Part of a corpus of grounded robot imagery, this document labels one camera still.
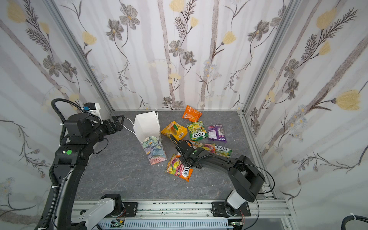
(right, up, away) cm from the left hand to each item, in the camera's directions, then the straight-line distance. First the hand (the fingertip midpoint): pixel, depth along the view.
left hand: (116, 117), depth 65 cm
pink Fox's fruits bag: (+48, -19, +31) cm, 60 cm away
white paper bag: (+7, -5, +24) cm, 26 cm away
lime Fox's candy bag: (+57, -21, +28) cm, 67 cm away
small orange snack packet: (+37, +5, +49) cm, 62 cm away
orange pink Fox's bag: (+26, -29, +21) cm, 44 cm away
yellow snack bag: (+26, -8, +36) cm, 45 cm away
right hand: (+33, -22, +22) cm, 46 cm away
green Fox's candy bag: (+40, -8, +39) cm, 57 cm away
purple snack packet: (+54, -9, +38) cm, 67 cm away
